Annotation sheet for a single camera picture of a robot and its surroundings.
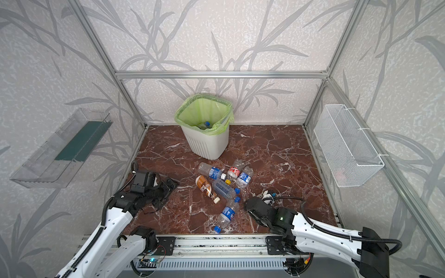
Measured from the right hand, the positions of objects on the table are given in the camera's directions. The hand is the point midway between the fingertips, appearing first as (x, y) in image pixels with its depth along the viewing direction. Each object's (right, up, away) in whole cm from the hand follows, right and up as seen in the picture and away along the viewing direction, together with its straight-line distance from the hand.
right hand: (244, 202), depth 80 cm
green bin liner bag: (-21, +45, +23) cm, 55 cm away
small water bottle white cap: (-19, +13, +11) cm, 25 cm away
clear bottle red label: (-4, +13, +11) cm, 17 cm away
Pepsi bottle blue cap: (-22, +38, +21) cm, 49 cm away
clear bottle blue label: (+1, +9, +11) cm, 14 cm away
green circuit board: (-39, -21, -10) cm, 46 cm away
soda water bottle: (-10, +5, +6) cm, 13 cm away
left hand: (-30, +9, -2) cm, 31 cm away
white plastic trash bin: (-18, +26, +9) cm, 32 cm away
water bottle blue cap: (-8, -5, -2) cm, 9 cm away
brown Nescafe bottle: (-19, +6, +6) cm, 21 cm away
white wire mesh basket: (+37, +24, -17) cm, 48 cm away
